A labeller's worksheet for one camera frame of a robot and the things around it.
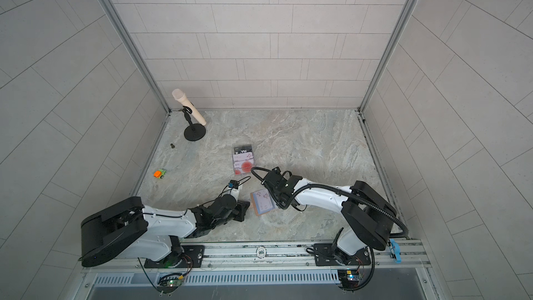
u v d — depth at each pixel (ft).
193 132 3.44
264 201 2.72
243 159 3.01
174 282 2.12
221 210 2.06
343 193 1.51
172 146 3.29
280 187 2.03
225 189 2.42
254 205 2.71
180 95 2.83
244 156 3.02
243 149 3.08
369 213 1.39
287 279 3.44
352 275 2.24
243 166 2.99
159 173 2.92
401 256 2.29
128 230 1.50
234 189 2.47
